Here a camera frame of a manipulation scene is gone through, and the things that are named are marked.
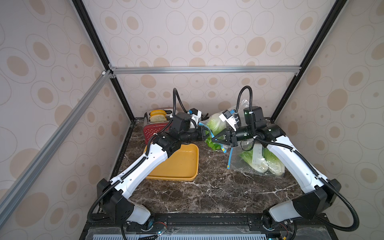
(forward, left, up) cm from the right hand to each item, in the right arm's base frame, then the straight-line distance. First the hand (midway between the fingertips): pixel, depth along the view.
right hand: (217, 138), depth 66 cm
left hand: (+3, +1, +1) cm, 4 cm away
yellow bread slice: (+27, +35, -9) cm, 45 cm away
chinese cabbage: (+7, 0, +1) cm, 7 cm away
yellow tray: (+5, +20, -36) cm, 41 cm away
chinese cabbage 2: (+1, -27, -28) cm, 39 cm away
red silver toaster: (+19, +39, -15) cm, 46 cm away
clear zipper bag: (+9, -15, -35) cm, 39 cm away
